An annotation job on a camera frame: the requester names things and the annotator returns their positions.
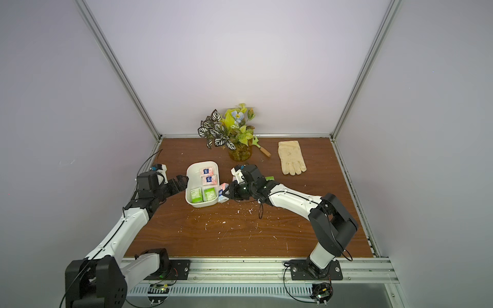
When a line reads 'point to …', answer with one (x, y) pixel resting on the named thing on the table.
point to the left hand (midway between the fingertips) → (182, 179)
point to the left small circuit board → (158, 289)
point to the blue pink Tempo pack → (223, 198)
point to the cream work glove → (292, 160)
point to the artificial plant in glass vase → (234, 128)
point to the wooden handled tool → (265, 152)
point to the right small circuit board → (321, 292)
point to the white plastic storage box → (193, 172)
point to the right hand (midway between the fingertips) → (222, 190)
